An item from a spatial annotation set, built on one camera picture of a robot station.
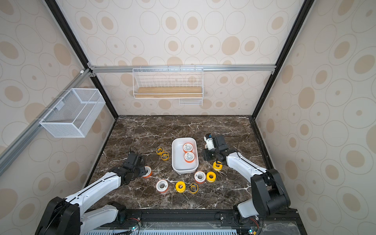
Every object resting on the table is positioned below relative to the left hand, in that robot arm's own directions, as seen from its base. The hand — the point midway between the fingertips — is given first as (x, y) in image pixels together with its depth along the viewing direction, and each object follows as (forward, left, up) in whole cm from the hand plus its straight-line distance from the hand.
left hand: (144, 167), depth 87 cm
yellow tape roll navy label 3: (-10, -29, -3) cm, 31 cm away
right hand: (+8, -36, +4) cm, 37 cm away
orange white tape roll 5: (-4, -33, -3) cm, 33 cm away
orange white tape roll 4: (-10, -11, -3) cm, 15 cm away
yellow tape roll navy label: (+14, -6, -4) cm, 16 cm away
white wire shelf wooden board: (+49, -18, +26) cm, 59 cm away
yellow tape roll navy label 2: (+10, -10, -4) cm, 15 cm away
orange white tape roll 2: (+9, -26, -2) cm, 28 cm away
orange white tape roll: (+16, -25, -3) cm, 30 cm away
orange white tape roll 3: (-2, -2, -2) cm, 4 cm away
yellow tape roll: (-11, -22, -4) cm, 25 cm away
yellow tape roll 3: (+2, -44, -2) cm, 44 cm away
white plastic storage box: (+4, -20, -3) cm, 21 cm away
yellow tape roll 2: (-4, -40, -2) cm, 40 cm away
